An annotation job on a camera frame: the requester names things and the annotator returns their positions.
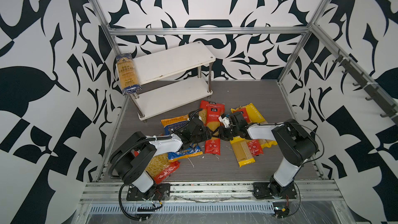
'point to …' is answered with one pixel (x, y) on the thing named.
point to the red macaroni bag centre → (202, 112)
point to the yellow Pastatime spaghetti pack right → (253, 116)
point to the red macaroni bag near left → (159, 168)
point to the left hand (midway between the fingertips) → (210, 130)
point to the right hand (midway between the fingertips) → (212, 134)
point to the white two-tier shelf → (159, 100)
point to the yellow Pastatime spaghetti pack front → (242, 151)
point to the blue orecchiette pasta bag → (190, 150)
